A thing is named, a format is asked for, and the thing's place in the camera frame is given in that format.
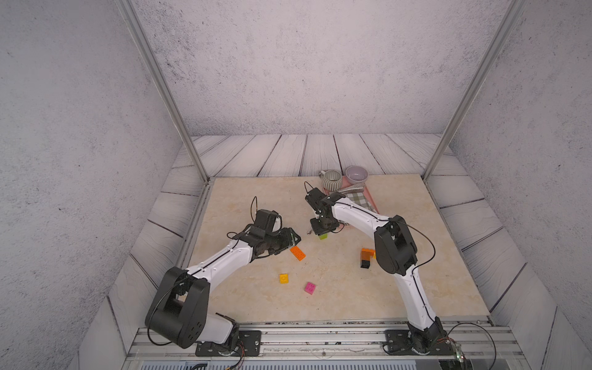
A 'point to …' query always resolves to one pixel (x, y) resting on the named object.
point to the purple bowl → (357, 174)
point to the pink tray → (345, 183)
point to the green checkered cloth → (361, 199)
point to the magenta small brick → (310, 287)
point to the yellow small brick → (284, 278)
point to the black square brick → (364, 264)
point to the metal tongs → (355, 188)
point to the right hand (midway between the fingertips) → (321, 235)
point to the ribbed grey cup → (331, 179)
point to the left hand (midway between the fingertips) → (300, 241)
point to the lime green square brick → (323, 237)
